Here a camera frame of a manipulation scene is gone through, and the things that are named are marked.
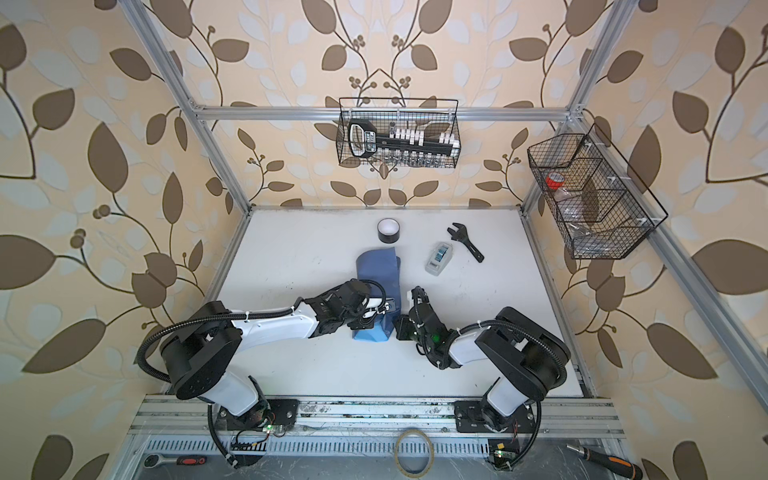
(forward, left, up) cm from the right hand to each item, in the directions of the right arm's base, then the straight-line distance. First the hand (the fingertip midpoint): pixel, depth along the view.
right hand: (394, 322), depth 90 cm
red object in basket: (+30, -49, +29) cm, 65 cm away
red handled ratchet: (-32, +56, 0) cm, 65 cm away
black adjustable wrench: (+34, -27, 0) cm, 43 cm away
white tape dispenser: (+22, -16, +3) cm, 28 cm away
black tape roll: (+37, +1, +1) cm, 37 cm away
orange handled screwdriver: (-36, -49, +1) cm, 61 cm away
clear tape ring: (-33, -8, +3) cm, 34 cm away
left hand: (+6, +6, +6) cm, 11 cm away
